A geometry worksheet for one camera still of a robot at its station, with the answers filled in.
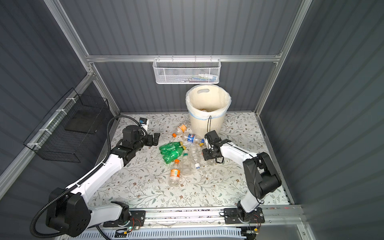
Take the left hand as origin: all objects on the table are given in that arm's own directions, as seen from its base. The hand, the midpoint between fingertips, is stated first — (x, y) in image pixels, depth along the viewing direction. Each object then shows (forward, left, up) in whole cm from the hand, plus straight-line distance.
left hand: (151, 132), depth 84 cm
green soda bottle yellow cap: (-6, -12, -15) cm, 20 cm away
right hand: (-7, -34, -16) cm, 38 cm away
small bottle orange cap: (+14, -16, -16) cm, 26 cm away
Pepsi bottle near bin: (+5, -24, -15) cm, 28 cm away
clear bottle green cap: (-11, -19, -19) cm, 29 cm away
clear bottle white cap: (-5, -25, -18) cm, 31 cm away
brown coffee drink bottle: (+16, -32, 0) cm, 36 cm away
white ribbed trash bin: (+26, -35, -5) cm, 44 cm away
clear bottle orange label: (-20, -12, -20) cm, 31 cm away
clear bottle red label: (-14, -34, -14) cm, 39 cm away
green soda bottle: (+1, -9, -17) cm, 19 cm away
